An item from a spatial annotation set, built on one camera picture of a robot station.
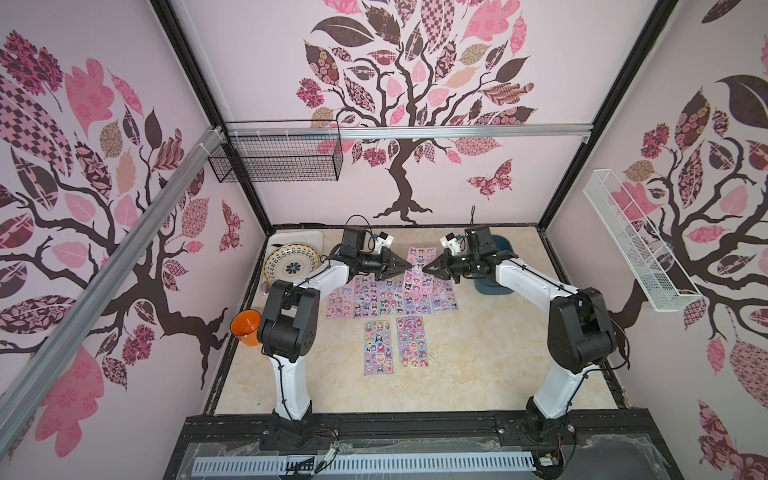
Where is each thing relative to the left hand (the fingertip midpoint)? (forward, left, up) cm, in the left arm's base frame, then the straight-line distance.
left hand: (407, 269), depth 86 cm
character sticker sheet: (-2, -2, -1) cm, 3 cm away
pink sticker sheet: (-2, +22, -16) cm, 28 cm away
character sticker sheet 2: (+1, +14, -17) cm, 22 cm away
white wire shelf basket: (-10, -62, +9) cm, 64 cm away
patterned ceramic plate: (+15, +42, -15) cm, 47 cm away
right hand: (0, -5, -1) cm, 5 cm away
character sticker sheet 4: (0, -13, -17) cm, 21 cm away
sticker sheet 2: (-1, -4, -16) cm, 16 cm away
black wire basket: (+35, +41, +18) cm, 57 cm away
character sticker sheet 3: (+1, +5, -17) cm, 18 cm away
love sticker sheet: (-18, -2, -17) cm, 25 cm away
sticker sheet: (-17, +9, -16) cm, 25 cm away
